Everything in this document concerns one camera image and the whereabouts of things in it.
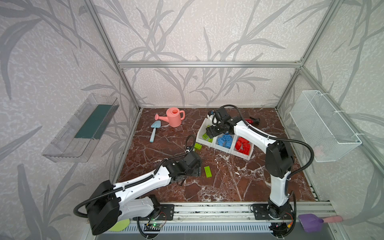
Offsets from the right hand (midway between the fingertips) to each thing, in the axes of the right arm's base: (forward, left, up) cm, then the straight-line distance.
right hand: (212, 125), depth 93 cm
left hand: (-24, +9, -4) cm, 26 cm away
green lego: (-9, +10, -11) cm, 17 cm away
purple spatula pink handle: (-50, -47, -13) cm, 70 cm away
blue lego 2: (-8, -10, -9) cm, 16 cm away
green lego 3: (-4, +1, -11) cm, 12 cm away
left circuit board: (-51, +31, -13) cm, 61 cm away
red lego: (-10, -18, -12) cm, 24 cm away
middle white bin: (-11, -7, -9) cm, 16 cm away
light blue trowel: (+10, +40, -11) cm, 42 cm away
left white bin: (0, +7, -7) cm, 10 cm away
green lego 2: (-24, +3, -13) cm, 28 cm away
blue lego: (-7, -9, -7) cm, 13 cm away
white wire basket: (-18, -46, +22) cm, 54 cm away
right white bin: (-16, -18, -10) cm, 26 cm away
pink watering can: (+10, +26, -3) cm, 28 cm away
